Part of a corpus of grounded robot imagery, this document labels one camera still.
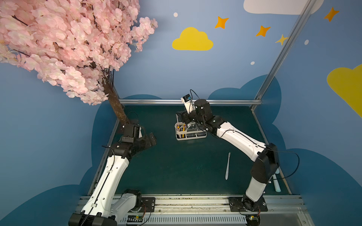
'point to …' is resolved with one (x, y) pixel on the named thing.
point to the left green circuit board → (135, 218)
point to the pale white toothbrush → (227, 170)
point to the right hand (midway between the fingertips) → (183, 109)
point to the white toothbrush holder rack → (188, 131)
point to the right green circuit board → (253, 220)
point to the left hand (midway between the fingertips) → (150, 139)
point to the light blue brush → (276, 184)
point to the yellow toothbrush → (184, 129)
